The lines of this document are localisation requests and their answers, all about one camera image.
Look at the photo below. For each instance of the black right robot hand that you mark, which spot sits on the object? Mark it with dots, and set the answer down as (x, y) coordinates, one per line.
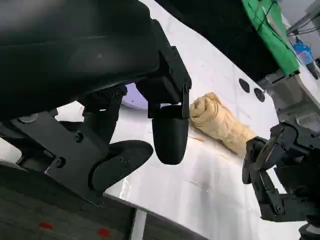
(290, 155)

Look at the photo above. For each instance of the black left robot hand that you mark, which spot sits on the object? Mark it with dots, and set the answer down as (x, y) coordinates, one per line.
(75, 50)

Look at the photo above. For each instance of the beige towel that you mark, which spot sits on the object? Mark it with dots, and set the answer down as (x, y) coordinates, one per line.
(220, 120)

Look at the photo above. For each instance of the black round table grommet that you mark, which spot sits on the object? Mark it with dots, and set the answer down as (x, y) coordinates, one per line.
(259, 94)
(243, 85)

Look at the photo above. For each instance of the lilac plate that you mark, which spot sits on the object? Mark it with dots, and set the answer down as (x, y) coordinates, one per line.
(133, 96)

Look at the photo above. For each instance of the blue workshop object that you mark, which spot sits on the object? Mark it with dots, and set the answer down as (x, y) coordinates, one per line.
(303, 51)

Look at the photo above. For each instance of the green cloth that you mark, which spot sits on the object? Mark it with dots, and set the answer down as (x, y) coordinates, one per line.
(272, 32)

